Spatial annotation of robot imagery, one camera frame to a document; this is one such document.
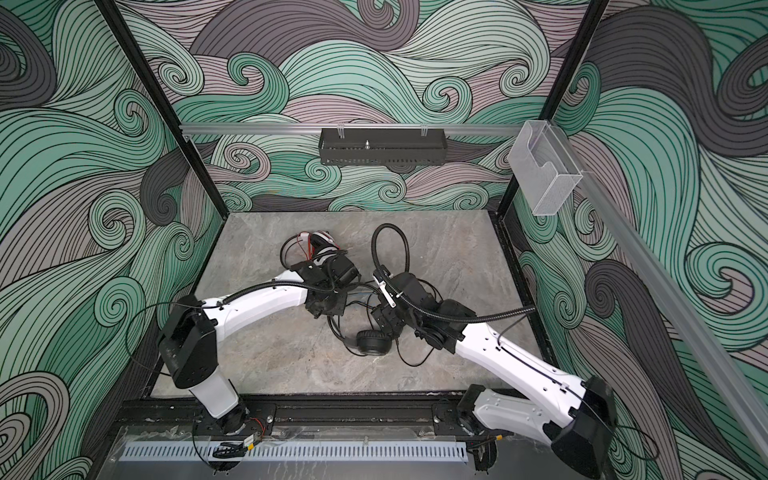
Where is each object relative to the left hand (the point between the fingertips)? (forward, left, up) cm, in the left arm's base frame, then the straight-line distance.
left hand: (337, 305), depth 84 cm
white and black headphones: (+24, +8, -2) cm, 25 cm away
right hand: (-2, -15, +9) cm, 18 cm away
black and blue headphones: (-11, -10, +1) cm, 15 cm away
